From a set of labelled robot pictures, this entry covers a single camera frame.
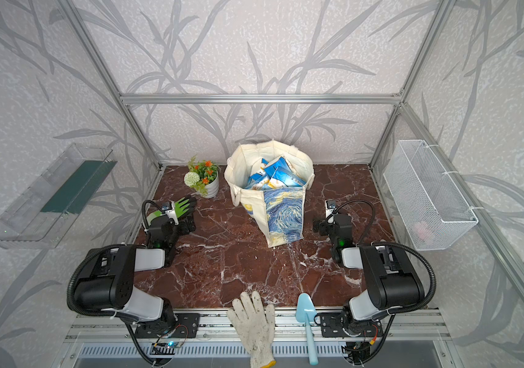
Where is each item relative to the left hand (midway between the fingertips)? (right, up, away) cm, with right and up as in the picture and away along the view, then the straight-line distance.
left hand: (181, 214), depth 94 cm
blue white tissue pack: (+42, +15, -12) cm, 46 cm away
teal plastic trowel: (+49, -31, -18) cm, 61 cm away
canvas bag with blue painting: (+40, +3, -13) cm, 42 cm away
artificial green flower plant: (+7, +17, +5) cm, 19 cm away
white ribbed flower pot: (+11, +11, +8) cm, 17 cm away
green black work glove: (-2, +1, +8) cm, 9 cm away
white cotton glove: (+32, -34, -22) cm, 51 cm away
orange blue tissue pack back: (+36, +15, -5) cm, 39 cm away
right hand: (+61, +1, +1) cm, 61 cm away
